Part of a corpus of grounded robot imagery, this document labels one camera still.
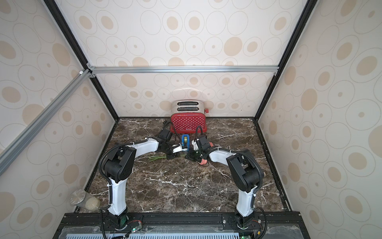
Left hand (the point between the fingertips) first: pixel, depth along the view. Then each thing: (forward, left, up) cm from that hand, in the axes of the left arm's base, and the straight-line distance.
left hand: (182, 152), depth 98 cm
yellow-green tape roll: (+8, -2, +4) cm, 9 cm away
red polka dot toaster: (+18, -3, +16) cm, 25 cm away
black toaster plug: (+27, +15, 0) cm, 31 cm away
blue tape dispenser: (+11, 0, +3) cm, 11 cm away
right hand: (-4, -5, +2) cm, 7 cm away
